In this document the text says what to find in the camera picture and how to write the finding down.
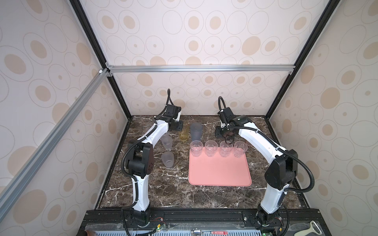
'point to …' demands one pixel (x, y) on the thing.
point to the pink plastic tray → (218, 170)
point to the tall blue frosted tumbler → (196, 130)
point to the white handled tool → (307, 231)
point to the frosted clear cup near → (167, 141)
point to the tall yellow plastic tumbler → (184, 135)
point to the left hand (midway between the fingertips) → (183, 121)
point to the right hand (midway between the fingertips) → (217, 135)
